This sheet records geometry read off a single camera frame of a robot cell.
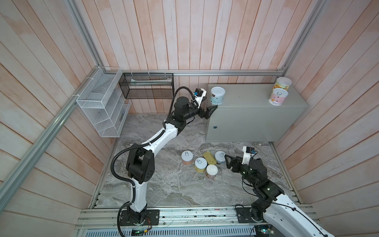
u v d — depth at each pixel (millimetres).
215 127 902
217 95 745
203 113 725
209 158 914
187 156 903
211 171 818
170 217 748
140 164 504
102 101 686
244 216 731
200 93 667
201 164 859
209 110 704
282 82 765
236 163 686
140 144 523
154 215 733
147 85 1017
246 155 702
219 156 899
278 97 734
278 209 529
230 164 712
